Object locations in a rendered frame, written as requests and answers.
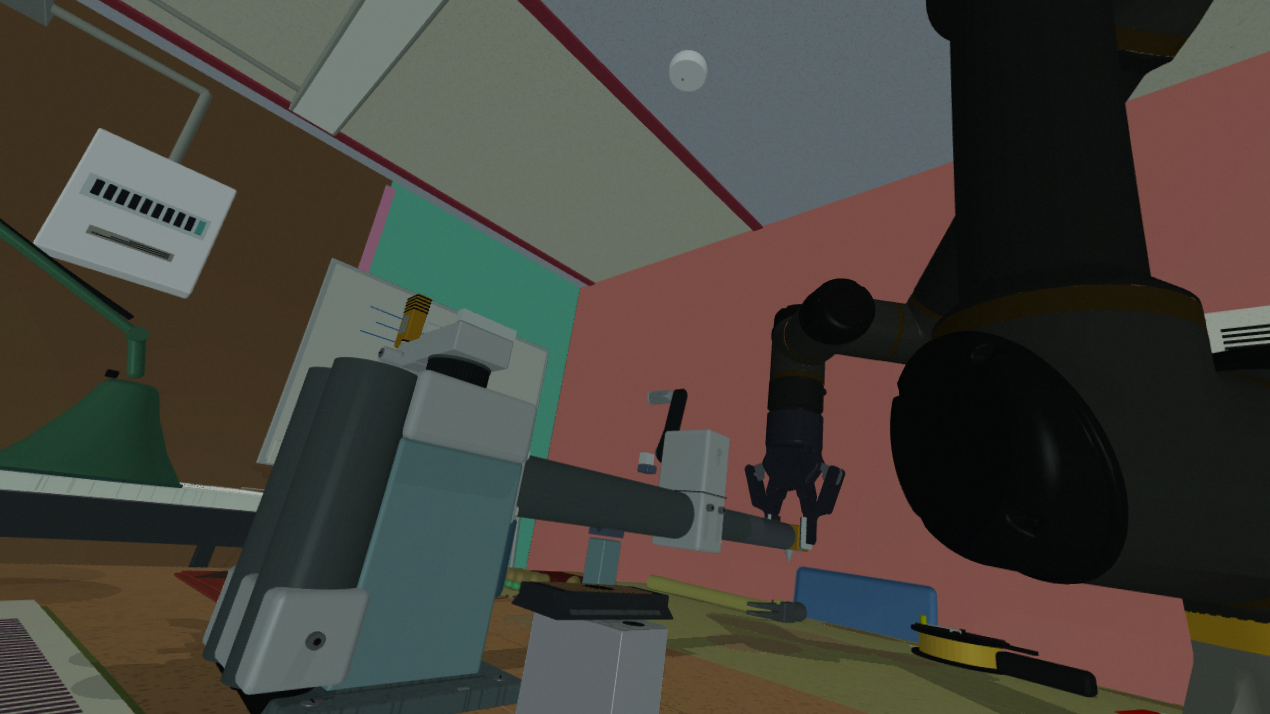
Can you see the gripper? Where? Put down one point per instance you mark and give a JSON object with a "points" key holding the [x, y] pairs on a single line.
{"points": [[794, 446]]}

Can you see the dark leg with yellow tip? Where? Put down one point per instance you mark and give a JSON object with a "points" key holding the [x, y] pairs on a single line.
{"points": [[749, 531]]}

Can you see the black grey flip lock lever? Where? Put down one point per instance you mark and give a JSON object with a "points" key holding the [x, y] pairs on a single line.
{"points": [[675, 417]]}

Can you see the black quick-release plate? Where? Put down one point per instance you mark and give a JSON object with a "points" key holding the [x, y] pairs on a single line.
{"points": [[590, 600]]}

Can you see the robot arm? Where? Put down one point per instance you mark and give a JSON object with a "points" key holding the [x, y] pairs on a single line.
{"points": [[1042, 397]]}

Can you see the white flip lock collar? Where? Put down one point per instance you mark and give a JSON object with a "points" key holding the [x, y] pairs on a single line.
{"points": [[700, 476]]}

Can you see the dark grey outer leg tube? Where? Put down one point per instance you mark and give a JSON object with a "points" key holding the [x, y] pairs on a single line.
{"points": [[595, 496]]}

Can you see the white tripod head clamp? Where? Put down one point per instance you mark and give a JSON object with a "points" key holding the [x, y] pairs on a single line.
{"points": [[481, 342]]}

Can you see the yellow black clamp lever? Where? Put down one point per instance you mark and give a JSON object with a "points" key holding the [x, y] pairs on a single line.
{"points": [[417, 316]]}

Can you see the small black tool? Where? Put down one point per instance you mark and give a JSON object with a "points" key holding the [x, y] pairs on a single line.
{"points": [[784, 612]]}

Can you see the blue box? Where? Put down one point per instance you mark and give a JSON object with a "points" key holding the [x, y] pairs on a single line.
{"points": [[863, 600]]}

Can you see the small grey knob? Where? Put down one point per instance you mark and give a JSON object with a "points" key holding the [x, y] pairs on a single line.
{"points": [[646, 462]]}

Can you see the olive green mat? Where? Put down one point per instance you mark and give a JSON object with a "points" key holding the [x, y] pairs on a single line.
{"points": [[843, 675]]}

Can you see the green tray with brown balls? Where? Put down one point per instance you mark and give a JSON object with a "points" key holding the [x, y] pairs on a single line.
{"points": [[546, 577]]}

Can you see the grey block stand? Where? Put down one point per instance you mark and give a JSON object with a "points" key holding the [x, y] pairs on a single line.
{"points": [[590, 670]]}

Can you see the teal door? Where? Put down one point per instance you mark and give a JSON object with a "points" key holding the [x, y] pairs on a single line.
{"points": [[476, 268]]}

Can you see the white smoke detector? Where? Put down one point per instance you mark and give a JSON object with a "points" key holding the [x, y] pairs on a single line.
{"points": [[688, 71]]}

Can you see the white board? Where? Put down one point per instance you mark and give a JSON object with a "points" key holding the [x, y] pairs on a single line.
{"points": [[327, 318]]}

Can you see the red flat thing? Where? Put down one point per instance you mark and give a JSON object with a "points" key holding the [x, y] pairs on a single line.
{"points": [[203, 580]]}

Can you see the white ceiling light panel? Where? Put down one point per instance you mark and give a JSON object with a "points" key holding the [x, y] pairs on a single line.
{"points": [[362, 64]]}

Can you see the dark shelf with white top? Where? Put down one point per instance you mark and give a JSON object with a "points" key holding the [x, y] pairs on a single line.
{"points": [[99, 516]]}

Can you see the grey conduit pipe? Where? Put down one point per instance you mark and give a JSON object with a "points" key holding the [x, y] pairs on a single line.
{"points": [[194, 124]]}

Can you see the green lamp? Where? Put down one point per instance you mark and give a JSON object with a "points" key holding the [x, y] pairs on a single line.
{"points": [[89, 437]]}

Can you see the white electrical box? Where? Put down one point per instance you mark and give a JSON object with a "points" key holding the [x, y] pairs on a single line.
{"points": [[134, 213]]}

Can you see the grey floor grille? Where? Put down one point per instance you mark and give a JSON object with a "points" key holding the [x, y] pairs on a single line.
{"points": [[30, 665]]}

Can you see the blue-grey support post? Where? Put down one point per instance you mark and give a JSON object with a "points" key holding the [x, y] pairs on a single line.
{"points": [[602, 561]]}

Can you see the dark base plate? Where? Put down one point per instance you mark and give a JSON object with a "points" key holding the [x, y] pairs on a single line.
{"points": [[466, 692]]}

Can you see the white wall vent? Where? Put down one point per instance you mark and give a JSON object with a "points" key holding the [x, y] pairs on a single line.
{"points": [[1240, 332]]}

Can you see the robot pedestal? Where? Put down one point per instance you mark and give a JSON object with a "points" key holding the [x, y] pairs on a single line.
{"points": [[1230, 685]]}

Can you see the grey wall box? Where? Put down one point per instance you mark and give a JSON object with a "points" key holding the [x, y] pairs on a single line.
{"points": [[25, 10]]}

